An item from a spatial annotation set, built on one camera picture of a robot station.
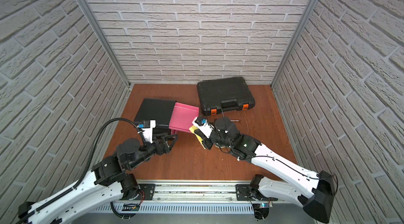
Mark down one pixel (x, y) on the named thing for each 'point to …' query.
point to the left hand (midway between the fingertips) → (176, 134)
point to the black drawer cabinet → (159, 110)
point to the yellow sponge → (192, 129)
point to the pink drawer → (182, 117)
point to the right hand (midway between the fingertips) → (198, 130)
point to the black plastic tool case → (219, 95)
